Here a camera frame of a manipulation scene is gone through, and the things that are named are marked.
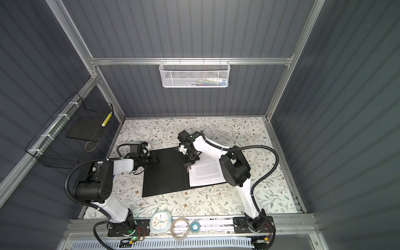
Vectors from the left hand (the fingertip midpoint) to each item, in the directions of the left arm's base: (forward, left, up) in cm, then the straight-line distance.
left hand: (158, 158), depth 98 cm
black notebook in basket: (+1, +28, +29) cm, 41 cm away
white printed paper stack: (-10, -31, 0) cm, 32 cm away
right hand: (-9, -19, +4) cm, 21 cm away
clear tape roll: (-39, -15, -3) cm, 42 cm away
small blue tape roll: (-39, -22, -2) cm, 45 cm away
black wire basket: (-12, +36, +30) cm, 49 cm away
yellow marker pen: (+9, +22, +27) cm, 36 cm away
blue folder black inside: (-11, -7, -3) cm, 13 cm away
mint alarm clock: (-37, -6, +2) cm, 37 cm away
